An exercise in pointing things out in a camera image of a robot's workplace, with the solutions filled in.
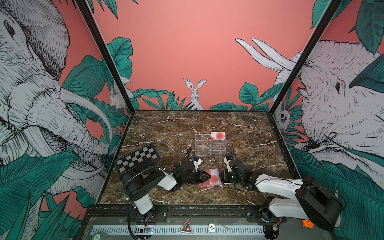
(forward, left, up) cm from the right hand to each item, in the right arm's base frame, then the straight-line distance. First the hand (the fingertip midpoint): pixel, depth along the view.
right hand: (217, 174), depth 85 cm
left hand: (-2, +3, +2) cm, 4 cm away
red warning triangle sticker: (-25, +16, -1) cm, 30 cm away
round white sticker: (-25, +4, -1) cm, 26 cm away
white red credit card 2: (+23, -2, +6) cm, 24 cm away
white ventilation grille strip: (-27, +43, +1) cm, 50 cm away
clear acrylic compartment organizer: (+21, +7, -3) cm, 22 cm away
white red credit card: (-2, +1, -2) cm, 3 cm away
